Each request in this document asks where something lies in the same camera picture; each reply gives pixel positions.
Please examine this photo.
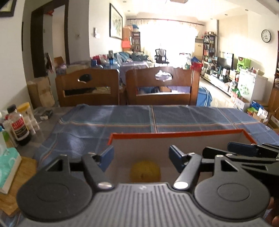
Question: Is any black office chair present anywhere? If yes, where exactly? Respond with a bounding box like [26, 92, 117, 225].
[154, 48, 169, 64]

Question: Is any white low tv cabinet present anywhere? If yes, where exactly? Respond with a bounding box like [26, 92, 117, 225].
[201, 72, 238, 96]

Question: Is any wall clock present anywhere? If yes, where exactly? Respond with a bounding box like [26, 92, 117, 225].
[261, 29, 271, 43]

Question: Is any wooden board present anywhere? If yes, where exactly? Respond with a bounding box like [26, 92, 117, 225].
[0, 156, 38, 215]

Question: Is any blue fabric bag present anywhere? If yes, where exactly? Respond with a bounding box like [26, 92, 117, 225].
[197, 86, 213, 107]

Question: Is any dark bottle red label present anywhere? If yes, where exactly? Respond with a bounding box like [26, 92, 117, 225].
[7, 105, 30, 146]

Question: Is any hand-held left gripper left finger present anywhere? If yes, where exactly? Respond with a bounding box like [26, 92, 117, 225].
[40, 145, 115, 190]

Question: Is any tall bookshelf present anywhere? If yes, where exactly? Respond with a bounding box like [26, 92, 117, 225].
[203, 34, 218, 64]

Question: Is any white chest freezer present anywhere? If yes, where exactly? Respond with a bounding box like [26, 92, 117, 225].
[236, 72, 268, 103]

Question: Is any yellow pear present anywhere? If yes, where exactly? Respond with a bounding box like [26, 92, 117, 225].
[130, 161, 162, 183]

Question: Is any orange cardboard box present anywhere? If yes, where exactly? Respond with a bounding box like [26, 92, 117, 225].
[108, 129, 258, 184]

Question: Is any dark framed picture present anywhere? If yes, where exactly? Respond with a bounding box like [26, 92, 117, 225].
[0, 0, 17, 18]

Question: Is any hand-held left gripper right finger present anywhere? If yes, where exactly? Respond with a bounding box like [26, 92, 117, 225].
[169, 145, 244, 190]

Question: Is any television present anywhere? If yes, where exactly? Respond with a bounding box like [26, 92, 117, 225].
[218, 53, 234, 70]

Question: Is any cluttered sofa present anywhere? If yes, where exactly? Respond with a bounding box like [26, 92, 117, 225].
[90, 52, 155, 69]

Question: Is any white bottle yellow lid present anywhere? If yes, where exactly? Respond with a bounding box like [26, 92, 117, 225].
[17, 102, 36, 136]

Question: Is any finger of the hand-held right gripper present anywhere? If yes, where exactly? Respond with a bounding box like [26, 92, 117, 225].
[227, 141, 279, 159]
[203, 147, 279, 167]

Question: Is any narrow bookshelf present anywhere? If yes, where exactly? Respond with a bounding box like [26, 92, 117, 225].
[131, 32, 141, 52]

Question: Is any green tissue box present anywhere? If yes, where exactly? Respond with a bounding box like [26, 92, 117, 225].
[0, 147, 22, 195]

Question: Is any framed wall painting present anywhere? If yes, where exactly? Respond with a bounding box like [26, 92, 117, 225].
[109, 3, 123, 40]

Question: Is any brown cardboard box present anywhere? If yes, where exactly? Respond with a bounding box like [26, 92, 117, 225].
[27, 76, 55, 108]

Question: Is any dark wooden door frame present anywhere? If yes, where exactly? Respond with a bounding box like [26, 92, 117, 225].
[31, 0, 70, 78]

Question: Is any beige standing air conditioner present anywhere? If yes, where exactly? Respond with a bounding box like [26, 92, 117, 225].
[195, 38, 204, 58]

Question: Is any blue plaid tablecloth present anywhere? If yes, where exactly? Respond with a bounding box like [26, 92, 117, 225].
[34, 104, 279, 175]

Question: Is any wooden chair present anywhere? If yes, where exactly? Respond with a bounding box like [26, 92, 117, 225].
[126, 67, 200, 106]
[55, 68, 120, 107]

